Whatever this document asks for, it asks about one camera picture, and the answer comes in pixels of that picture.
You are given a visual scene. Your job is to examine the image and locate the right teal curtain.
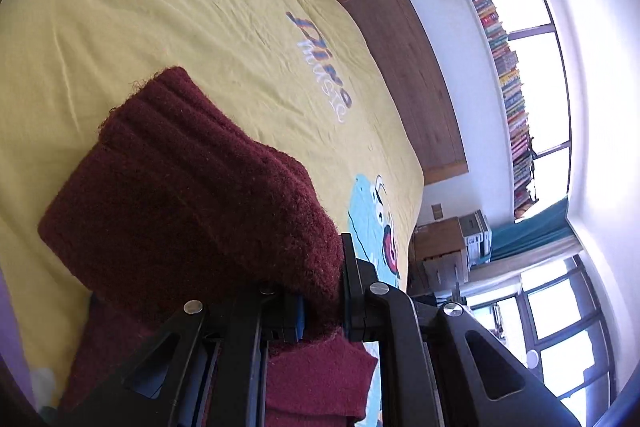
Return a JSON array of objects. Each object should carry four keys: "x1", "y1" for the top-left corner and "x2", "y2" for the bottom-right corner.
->
[{"x1": 490, "y1": 196, "x2": 574, "y2": 262}]

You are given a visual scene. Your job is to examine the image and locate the dark red knit sweater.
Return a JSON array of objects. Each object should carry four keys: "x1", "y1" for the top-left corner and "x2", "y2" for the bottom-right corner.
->
[{"x1": 38, "y1": 67, "x2": 376, "y2": 426}]

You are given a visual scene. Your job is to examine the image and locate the yellow dinosaur print duvet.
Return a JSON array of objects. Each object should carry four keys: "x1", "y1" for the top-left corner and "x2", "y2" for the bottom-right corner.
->
[{"x1": 1, "y1": 0, "x2": 423, "y2": 410}]

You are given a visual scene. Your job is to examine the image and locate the wall socket plate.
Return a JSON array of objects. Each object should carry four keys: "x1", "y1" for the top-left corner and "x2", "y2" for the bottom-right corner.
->
[{"x1": 432, "y1": 204, "x2": 444, "y2": 220}]

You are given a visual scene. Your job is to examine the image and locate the row of books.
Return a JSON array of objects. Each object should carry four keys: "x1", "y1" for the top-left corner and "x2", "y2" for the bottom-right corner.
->
[{"x1": 471, "y1": 0, "x2": 535, "y2": 220}]

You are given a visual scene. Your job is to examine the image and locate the wooden drawer cabinet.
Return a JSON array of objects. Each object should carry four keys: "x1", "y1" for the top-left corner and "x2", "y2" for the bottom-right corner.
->
[{"x1": 407, "y1": 218, "x2": 469, "y2": 296}]

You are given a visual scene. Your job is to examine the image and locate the wooden bed headboard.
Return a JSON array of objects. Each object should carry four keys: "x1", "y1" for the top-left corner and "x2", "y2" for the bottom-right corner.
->
[{"x1": 336, "y1": 0, "x2": 469, "y2": 185}]

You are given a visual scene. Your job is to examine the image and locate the white printer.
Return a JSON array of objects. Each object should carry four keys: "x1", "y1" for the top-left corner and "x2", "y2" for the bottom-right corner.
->
[{"x1": 458, "y1": 210, "x2": 491, "y2": 267}]

